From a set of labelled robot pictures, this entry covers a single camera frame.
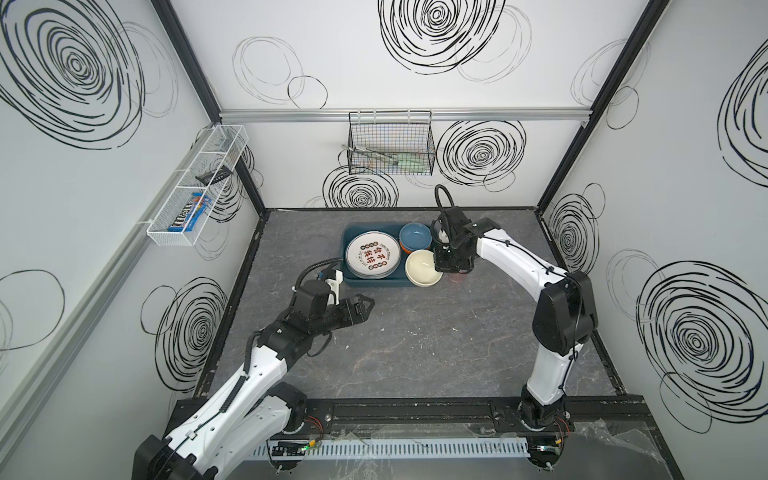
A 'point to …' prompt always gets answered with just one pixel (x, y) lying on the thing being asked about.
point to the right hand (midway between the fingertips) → (434, 267)
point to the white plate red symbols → (373, 254)
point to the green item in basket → (412, 162)
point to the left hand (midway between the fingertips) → (366, 306)
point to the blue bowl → (415, 236)
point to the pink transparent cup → (458, 277)
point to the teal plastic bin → (350, 279)
